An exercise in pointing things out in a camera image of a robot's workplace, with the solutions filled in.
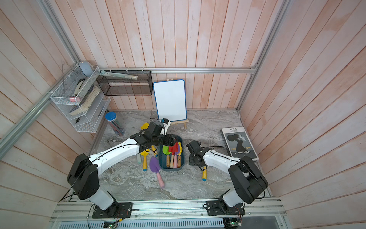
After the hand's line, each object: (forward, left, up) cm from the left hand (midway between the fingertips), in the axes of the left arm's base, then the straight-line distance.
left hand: (173, 140), depth 84 cm
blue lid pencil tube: (+15, +40, +4) cm, 43 cm away
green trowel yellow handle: (-17, -19, -12) cm, 28 cm away
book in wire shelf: (+17, +50, +17) cm, 55 cm away
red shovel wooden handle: (+1, +1, -14) cm, 14 cm away
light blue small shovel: (-6, +22, -13) cm, 26 cm away
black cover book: (+5, -44, -11) cm, 46 cm away
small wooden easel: (+22, -8, -8) cm, 25 cm away
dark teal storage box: (-4, +7, -15) cm, 17 cm away
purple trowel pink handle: (-10, -1, -13) cm, 16 cm away
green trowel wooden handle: (0, +5, -15) cm, 16 cm away
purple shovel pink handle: (-9, +12, -16) cm, 22 cm away
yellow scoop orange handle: (+22, +23, -15) cm, 35 cm away
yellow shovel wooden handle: (-5, -4, -13) cm, 14 cm away
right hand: (-6, -14, -15) cm, 21 cm away
